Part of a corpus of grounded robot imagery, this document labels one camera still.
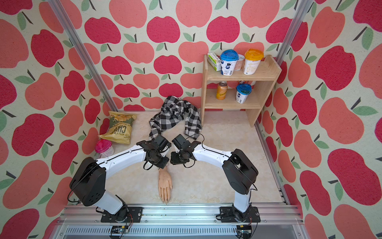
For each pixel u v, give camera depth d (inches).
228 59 28.9
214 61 32.5
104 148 34.7
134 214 29.4
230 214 28.9
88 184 17.4
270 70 32.6
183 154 26.5
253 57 29.1
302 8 27.6
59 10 27.8
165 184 32.3
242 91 35.6
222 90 36.7
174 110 43.2
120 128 39.8
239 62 31.6
